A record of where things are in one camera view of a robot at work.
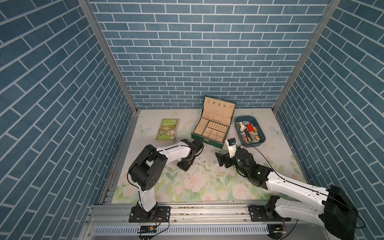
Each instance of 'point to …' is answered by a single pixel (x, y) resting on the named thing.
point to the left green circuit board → (148, 229)
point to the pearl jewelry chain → (199, 164)
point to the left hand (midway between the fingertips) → (193, 166)
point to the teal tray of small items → (249, 131)
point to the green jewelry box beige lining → (213, 127)
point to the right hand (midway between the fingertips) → (223, 151)
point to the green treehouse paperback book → (168, 131)
